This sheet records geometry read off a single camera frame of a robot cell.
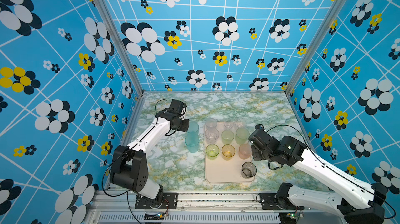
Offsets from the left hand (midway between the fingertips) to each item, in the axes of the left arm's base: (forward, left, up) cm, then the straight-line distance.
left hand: (185, 125), depth 88 cm
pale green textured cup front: (-3, -25, -7) cm, 26 cm away
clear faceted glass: (+8, -34, -10) cm, 37 cm away
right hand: (-17, -35, +5) cm, 40 cm away
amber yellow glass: (-11, -24, -10) cm, 29 cm away
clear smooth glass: (-2, -15, -9) cm, 18 cm away
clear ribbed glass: (+6, -26, -9) cm, 28 cm away
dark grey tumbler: (-22, -34, -10) cm, 42 cm away
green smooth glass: (-11, -15, -11) cm, 22 cm away
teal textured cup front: (-6, -3, -9) cm, 11 cm away
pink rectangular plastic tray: (-22, -19, -12) cm, 31 cm away
